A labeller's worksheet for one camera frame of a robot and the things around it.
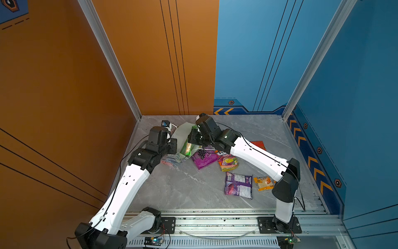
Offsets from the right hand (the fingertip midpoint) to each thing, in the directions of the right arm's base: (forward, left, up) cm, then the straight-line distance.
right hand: (187, 136), depth 75 cm
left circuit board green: (-39, +15, -28) cm, 51 cm away
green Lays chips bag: (-6, -1, -2) cm, 6 cm away
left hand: (-1, +7, -1) cm, 7 cm away
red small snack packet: (+14, -45, -26) cm, 54 cm away
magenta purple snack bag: (+1, -8, -21) cm, 23 cm away
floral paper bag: (+1, +3, +2) cm, 4 cm away
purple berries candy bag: (-15, -27, -24) cm, 39 cm away
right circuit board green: (-39, -46, -28) cm, 66 cm away
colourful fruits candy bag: (-1, -21, -23) cm, 32 cm away
